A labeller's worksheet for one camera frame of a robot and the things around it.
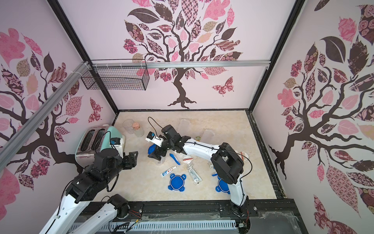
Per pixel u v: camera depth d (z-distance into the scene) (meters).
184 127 1.07
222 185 0.81
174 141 0.67
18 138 0.52
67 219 0.41
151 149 0.81
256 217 0.72
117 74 0.95
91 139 0.81
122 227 0.72
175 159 0.92
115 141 0.58
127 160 0.60
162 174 0.86
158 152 0.73
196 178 0.84
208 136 1.00
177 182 0.83
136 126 0.98
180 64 0.92
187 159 0.92
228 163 0.49
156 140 0.72
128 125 1.07
